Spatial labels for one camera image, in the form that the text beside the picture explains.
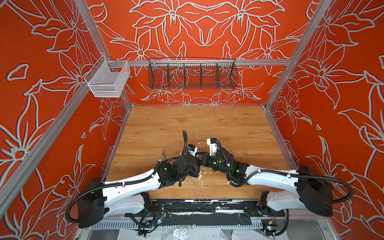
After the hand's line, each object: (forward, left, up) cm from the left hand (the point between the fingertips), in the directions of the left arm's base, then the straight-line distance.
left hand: (201, 164), depth 75 cm
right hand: (+2, +6, +4) cm, 8 cm away
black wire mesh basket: (+58, +10, +16) cm, 61 cm away
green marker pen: (+10, +23, -13) cm, 28 cm away
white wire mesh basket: (+46, +61, +19) cm, 79 cm away
